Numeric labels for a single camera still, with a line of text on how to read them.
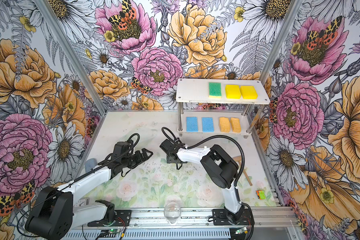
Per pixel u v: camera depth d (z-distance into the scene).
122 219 0.73
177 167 0.81
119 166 0.66
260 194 0.80
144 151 0.80
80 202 0.49
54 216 0.41
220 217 0.74
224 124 1.02
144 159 0.78
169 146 0.75
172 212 0.77
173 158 0.69
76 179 0.49
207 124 1.05
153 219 0.76
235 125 1.02
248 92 0.80
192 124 1.03
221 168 0.50
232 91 0.80
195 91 0.83
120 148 0.68
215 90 0.81
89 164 0.91
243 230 0.71
